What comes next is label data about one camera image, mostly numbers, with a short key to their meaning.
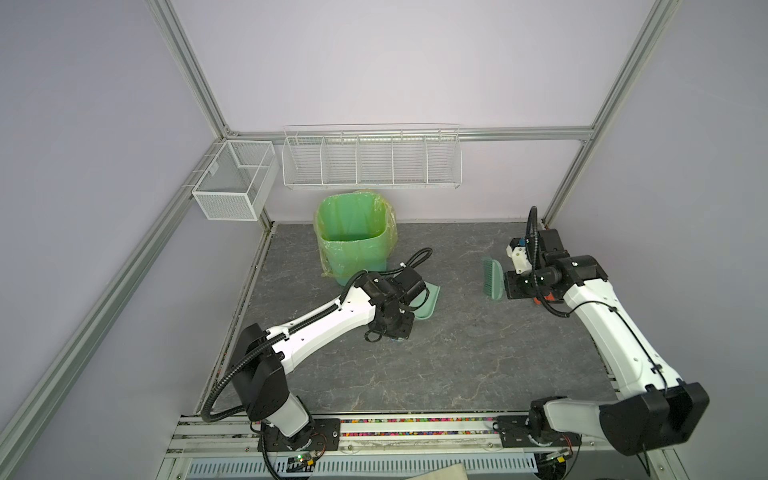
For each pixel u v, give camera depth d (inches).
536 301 23.6
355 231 41.1
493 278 34.2
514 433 28.9
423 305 25.7
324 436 29.0
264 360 16.2
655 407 14.9
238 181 40.9
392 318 25.2
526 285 27.0
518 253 28.1
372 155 38.8
